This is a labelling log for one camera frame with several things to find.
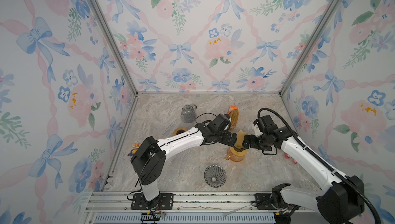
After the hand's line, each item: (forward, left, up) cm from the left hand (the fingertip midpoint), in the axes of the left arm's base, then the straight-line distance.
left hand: (231, 137), depth 81 cm
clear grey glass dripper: (-16, +8, -12) cm, 22 cm away
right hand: (-2, -10, -3) cm, 11 cm away
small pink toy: (-20, -15, +22) cm, 33 cm away
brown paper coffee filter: (0, -4, +2) cm, 5 cm away
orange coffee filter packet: (+20, -5, -5) cm, 21 cm away
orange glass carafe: (-8, -2, -5) cm, 9 cm away
